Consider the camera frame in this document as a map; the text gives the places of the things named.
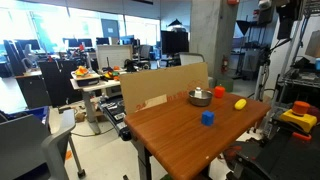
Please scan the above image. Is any blue block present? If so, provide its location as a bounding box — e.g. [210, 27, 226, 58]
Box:
[200, 110, 216, 127]

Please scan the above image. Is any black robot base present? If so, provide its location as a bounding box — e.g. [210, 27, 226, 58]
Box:
[225, 126, 320, 180]

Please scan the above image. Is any cardboard sheet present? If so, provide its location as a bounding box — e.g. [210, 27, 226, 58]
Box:
[119, 61, 211, 116]

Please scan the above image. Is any white salt shaker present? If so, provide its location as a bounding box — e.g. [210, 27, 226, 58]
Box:
[194, 86, 204, 99]

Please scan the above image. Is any metal bowl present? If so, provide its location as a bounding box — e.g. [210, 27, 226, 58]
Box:
[188, 89, 214, 108]

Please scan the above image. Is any black monitor on stand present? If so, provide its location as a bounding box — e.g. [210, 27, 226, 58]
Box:
[160, 30, 190, 56]

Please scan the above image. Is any black control box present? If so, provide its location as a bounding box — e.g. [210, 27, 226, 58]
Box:
[98, 94, 133, 142]

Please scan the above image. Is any white board panel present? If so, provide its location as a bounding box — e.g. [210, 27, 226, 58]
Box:
[95, 44, 134, 71]

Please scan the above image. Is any orange bell pepper toy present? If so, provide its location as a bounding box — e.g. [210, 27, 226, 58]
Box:
[213, 85, 226, 99]

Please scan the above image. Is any green stool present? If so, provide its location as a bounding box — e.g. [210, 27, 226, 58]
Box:
[215, 77, 235, 93]

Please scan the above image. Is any red fire extinguisher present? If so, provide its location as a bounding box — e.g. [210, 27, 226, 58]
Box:
[221, 55, 230, 76]

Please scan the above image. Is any white side table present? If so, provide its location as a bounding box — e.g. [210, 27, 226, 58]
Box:
[69, 70, 122, 136]

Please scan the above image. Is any tray of toy food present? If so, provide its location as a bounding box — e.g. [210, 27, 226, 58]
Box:
[73, 65, 101, 88]

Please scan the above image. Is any yellow lemon toy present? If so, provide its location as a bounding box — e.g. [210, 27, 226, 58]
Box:
[233, 98, 248, 111]

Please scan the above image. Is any black studio light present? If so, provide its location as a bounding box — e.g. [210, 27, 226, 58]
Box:
[235, 19, 255, 37]

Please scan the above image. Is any black office desk cabinet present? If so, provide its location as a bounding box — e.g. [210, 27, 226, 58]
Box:
[15, 59, 84, 109]

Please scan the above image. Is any blue plastic bin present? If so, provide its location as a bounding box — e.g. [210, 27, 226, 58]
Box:
[8, 105, 51, 129]

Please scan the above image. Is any yellow emergency stop box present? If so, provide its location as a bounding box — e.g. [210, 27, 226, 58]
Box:
[278, 100, 318, 134]

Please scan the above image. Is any grey office chair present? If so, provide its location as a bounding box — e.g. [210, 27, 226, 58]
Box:
[0, 109, 87, 180]

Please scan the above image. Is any camera tripod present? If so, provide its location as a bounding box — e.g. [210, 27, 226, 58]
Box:
[253, 37, 292, 102]

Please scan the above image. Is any metal wire shelf rack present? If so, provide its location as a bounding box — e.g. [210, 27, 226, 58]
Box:
[275, 0, 320, 108]

